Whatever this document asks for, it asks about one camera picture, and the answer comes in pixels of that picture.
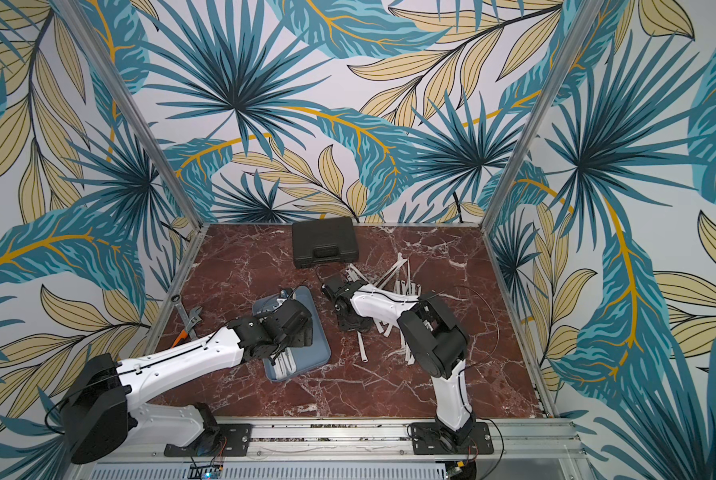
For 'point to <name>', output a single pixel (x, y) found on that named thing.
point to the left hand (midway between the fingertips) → (297, 333)
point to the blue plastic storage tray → (303, 357)
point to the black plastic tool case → (323, 242)
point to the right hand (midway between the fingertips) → (355, 323)
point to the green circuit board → (212, 472)
